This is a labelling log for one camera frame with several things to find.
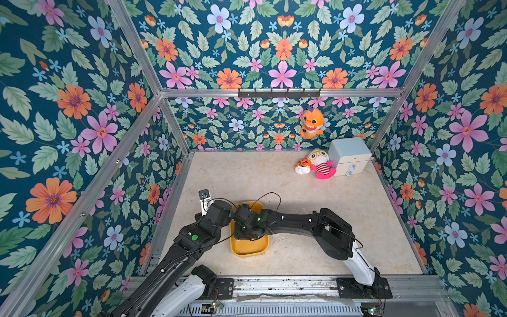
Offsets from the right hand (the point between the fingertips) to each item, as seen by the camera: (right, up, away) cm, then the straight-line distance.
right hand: (234, 235), depth 85 cm
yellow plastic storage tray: (+4, -4, -2) cm, 6 cm away
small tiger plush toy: (+34, +30, +20) cm, 49 cm away
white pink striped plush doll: (+43, +34, +23) cm, 60 cm away
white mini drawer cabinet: (+56, +36, +14) cm, 68 cm away
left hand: (-3, +13, -9) cm, 16 cm away
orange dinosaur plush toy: (+37, +53, +12) cm, 65 cm away
